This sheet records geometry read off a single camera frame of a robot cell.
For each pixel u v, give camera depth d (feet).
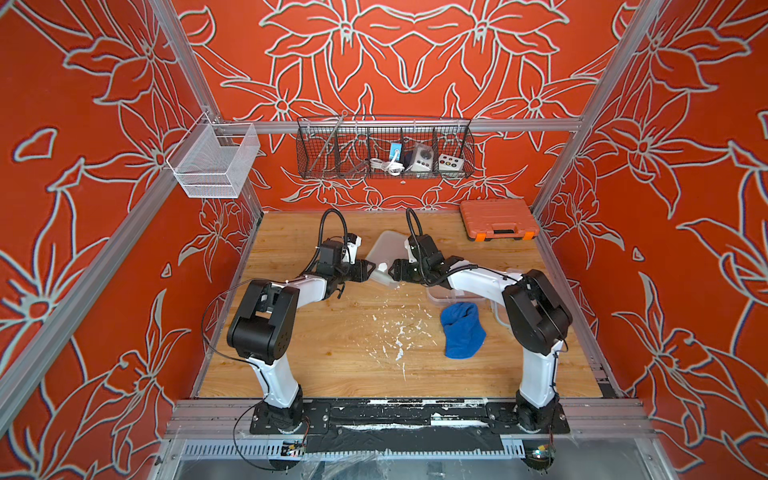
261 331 1.58
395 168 2.80
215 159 3.09
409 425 2.39
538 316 1.65
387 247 3.33
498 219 3.63
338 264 2.61
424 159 2.97
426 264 2.44
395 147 2.74
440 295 2.94
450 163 3.08
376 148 3.30
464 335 2.73
